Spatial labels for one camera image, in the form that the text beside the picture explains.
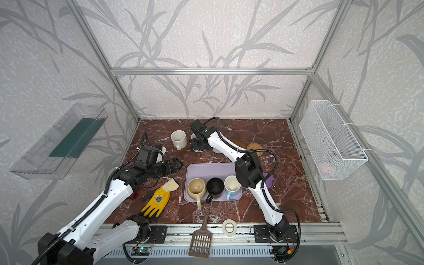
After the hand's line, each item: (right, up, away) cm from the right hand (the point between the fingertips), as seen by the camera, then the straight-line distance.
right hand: (198, 142), depth 96 cm
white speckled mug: (-13, +1, +9) cm, 16 cm away
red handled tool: (-15, -15, -43) cm, 48 cm away
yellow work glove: (-17, -28, -13) cm, 35 cm away
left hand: (-6, -9, -17) cm, 20 cm away
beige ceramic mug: (+1, -24, -9) cm, 26 cm away
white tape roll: (+20, -38, -20) cm, 48 cm away
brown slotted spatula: (+5, -42, -23) cm, 49 cm away
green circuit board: (-22, -46, -24) cm, 57 cm away
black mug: (+11, -21, -14) cm, 28 cm away
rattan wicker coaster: (+36, -3, +9) cm, 37 cm away
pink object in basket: (+60, -10, -23) cm, 65 cm away
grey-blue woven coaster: (+10, -6, +6) cm, 13 cm away
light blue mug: (+19, -23, -8) cm, 31 cm away
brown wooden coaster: (-10, -4, +7) cm, 13 cm away
